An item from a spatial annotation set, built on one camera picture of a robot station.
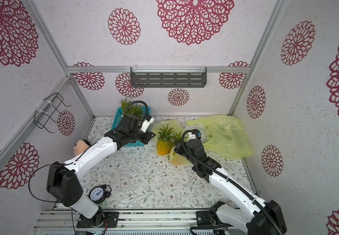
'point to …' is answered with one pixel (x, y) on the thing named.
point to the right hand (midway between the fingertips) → (173, 140)
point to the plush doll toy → (80, 146)
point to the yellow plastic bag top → (176, 159)
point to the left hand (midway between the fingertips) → (154, 135)
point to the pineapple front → (177, 138)
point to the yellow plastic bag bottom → (226, 139)
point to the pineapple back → (133, 108)
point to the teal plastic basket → (116, 120)
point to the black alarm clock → (98, 194)
